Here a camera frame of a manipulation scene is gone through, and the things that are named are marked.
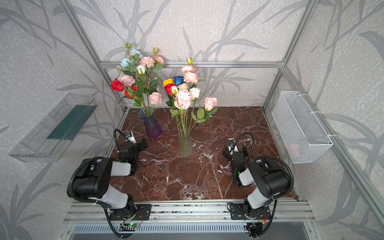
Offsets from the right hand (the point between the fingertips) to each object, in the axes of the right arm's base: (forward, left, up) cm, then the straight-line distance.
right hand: (235, 140), depth 92 cm
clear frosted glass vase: (-5, +30, +3) cm, 31 cm away
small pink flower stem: (+12, +47, +25) cm, 54 cm away
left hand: (+4, +61, +3) cm, 61 cm away
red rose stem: (+12, +57, +29) cm, 65 cm away
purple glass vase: (+12, +56, -3) cm, 57 cm away
